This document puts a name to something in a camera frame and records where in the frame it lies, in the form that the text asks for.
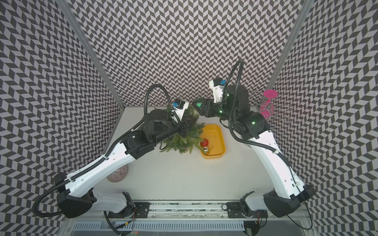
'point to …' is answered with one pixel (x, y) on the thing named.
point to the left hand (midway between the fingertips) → (194, 119)
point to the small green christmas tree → (181, 142)
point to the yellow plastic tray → (214, 134)
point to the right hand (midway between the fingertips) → (198, 107)
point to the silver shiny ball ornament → (205, 150)
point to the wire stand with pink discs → (267, 108)
